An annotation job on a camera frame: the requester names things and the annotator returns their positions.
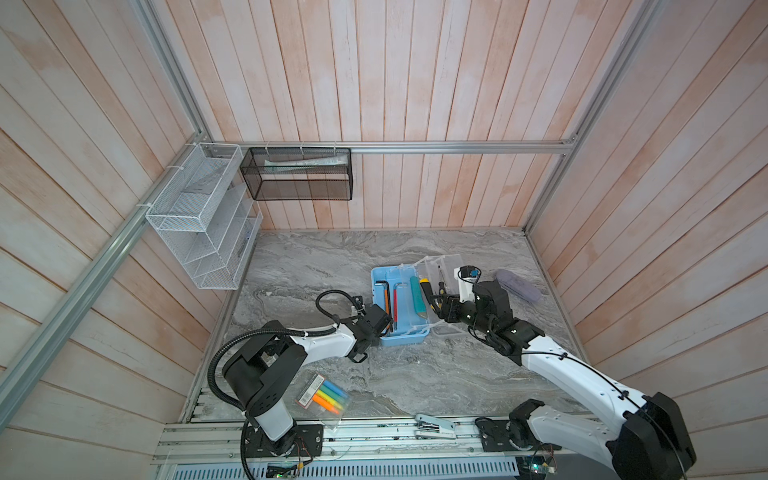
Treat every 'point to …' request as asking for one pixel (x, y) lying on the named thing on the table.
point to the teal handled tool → (418, 296)
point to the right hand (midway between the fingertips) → (436, 297)
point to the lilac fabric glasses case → (519, 285)
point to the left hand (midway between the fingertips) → (363, 338)
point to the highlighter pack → (323, 395)
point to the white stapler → (431, 428)
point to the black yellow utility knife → (427, 289)
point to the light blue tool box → (391, 291)
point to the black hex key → (389, 293)
